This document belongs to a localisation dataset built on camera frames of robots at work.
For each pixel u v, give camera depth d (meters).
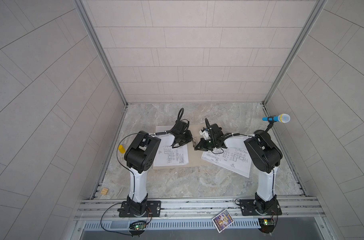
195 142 0.94
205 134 0.89
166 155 0.88
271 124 0.86
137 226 0.65
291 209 0.71
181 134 0.84
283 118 0.77
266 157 0.51
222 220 0.67
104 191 0.75
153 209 0.71
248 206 0.71
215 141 0.77
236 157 0.89
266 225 0.68
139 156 0.51
